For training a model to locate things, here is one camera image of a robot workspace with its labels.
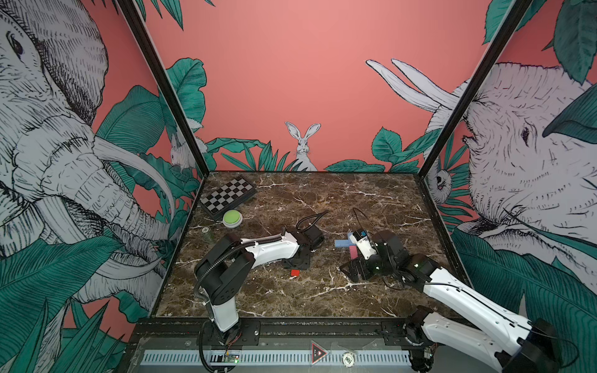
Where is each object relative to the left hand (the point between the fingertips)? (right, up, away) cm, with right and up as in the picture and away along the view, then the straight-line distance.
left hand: (301, 262), depth 89 cm
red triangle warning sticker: (+5, -22, -19) cm, 30 cm away
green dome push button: (-31, +16, +11) cm, 36 cm away
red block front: (-3, -3, -3) cm, 5 cm away
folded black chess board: (-35, +26, +18) cm, 47 cm away
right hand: (+16, +4, -11) cm, 20 cm away
